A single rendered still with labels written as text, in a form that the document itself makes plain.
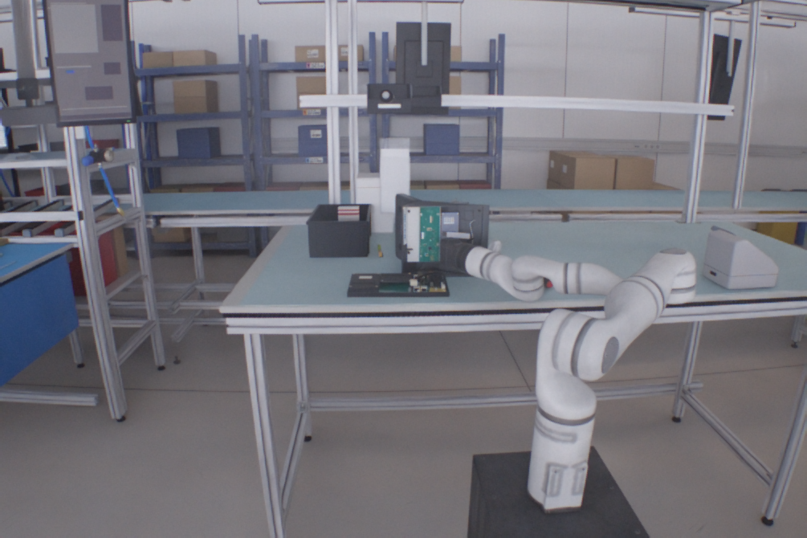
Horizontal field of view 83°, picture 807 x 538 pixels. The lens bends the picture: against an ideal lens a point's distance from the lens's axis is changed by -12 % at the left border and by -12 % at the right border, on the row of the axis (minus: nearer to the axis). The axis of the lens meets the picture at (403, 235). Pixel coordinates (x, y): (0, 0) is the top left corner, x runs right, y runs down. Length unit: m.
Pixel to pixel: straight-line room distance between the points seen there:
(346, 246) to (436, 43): 1.85
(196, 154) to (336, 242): 3.83
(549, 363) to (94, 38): 1.88
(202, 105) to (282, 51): 1.01
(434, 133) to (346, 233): 3.49
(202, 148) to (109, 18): 3.33
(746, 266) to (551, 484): 0.95
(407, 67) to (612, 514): 2.74
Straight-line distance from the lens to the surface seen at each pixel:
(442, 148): 5.08
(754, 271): 1.64
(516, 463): 1.01
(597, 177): 4.92
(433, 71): 3.24
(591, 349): 0.75
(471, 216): 1.46
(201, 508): 2.25
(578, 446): 0.85
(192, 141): 5.37
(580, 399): 0.83
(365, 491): 2.22
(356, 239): 1.65
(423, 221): 1.43
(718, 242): 1.63
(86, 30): 2.15
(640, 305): 0.90
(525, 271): 1.15
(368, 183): 1.93
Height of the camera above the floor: 1.48
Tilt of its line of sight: 14 degrees down
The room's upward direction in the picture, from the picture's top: straight up
